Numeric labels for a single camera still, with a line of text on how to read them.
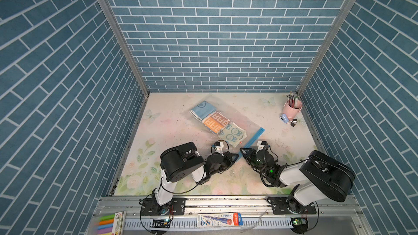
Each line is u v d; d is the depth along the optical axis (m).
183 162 0.50
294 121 1.05
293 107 0.99
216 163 0.69
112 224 0.68
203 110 1.08
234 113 1.08
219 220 0.70
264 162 0.67
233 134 0.96
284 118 1.04
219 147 0.85
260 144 0.84
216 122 1.00
